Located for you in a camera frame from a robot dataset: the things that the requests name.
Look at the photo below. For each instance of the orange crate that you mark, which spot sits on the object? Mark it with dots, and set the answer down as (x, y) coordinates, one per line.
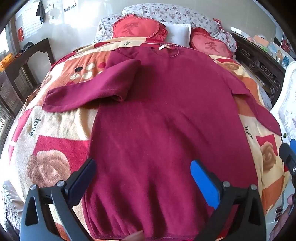
(5, 60)

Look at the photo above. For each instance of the floral bed sheet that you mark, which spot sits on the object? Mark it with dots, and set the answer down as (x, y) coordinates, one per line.
(266, 99)

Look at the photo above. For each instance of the red wall sticker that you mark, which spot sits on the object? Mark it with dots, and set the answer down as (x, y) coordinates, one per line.
(21, 34)

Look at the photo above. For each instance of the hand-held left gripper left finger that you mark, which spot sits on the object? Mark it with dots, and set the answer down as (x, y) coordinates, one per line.
(82, 179)

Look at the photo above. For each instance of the white carved chair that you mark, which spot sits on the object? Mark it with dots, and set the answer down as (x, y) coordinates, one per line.
(285, 97)

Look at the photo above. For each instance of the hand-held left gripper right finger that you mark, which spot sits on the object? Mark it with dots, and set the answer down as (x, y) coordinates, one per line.
(204, 185)

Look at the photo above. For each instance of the dark wooden side table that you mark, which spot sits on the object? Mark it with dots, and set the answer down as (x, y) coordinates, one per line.
(34, 53)

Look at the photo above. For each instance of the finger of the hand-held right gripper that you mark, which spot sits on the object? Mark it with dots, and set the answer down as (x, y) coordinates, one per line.
(288, 155)

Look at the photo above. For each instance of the maroon knit sweater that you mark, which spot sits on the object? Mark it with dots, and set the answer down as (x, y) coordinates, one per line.
(161, 115)

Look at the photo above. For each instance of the red heart-shaped ruffled pillow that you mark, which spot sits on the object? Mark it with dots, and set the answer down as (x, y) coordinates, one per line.
(210, 45)
(138, 27)

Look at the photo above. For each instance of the floral patterned pillows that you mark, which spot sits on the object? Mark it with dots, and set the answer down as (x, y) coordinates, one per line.
(180, 12)

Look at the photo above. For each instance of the white pillow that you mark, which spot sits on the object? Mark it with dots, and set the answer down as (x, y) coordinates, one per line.
(178, 32)

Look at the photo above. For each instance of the patchwork rose print blanket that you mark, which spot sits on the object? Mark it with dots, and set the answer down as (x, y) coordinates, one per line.
(53, 132)

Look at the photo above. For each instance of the dark hanging cloth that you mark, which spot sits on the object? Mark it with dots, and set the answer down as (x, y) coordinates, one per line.
(41, 10)

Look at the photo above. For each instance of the pile of assorted boxes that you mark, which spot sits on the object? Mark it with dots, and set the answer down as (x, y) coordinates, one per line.
(272, 47)

